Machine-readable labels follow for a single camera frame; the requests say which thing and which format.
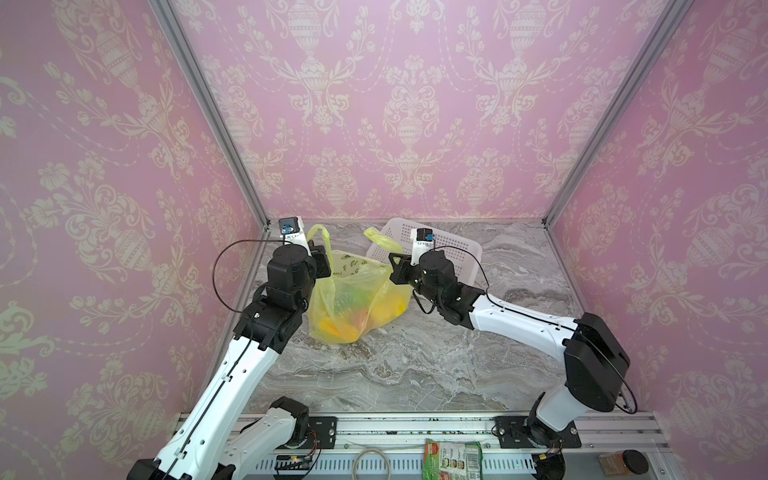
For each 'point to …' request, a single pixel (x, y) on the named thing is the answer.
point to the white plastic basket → (464, 255)
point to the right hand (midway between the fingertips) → (390, 254)
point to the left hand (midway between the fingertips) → (317, 243)
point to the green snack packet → (452, 460)
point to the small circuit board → (292, 462)
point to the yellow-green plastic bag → (359, 295)
